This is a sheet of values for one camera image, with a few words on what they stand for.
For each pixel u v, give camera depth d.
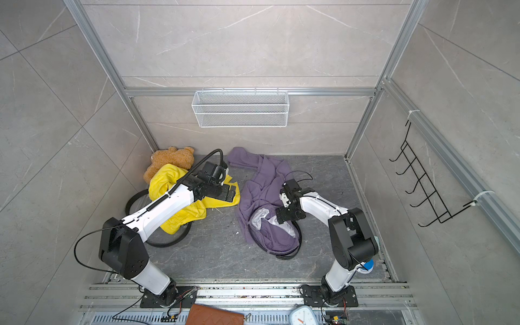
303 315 0.68
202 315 0.68
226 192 0.76
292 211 0.76
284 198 0.86
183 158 1.07
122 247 0.43
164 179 0.88
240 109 1.00
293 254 0.84
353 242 0.46
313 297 0.73
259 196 0.98
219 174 0.68
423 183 0.69
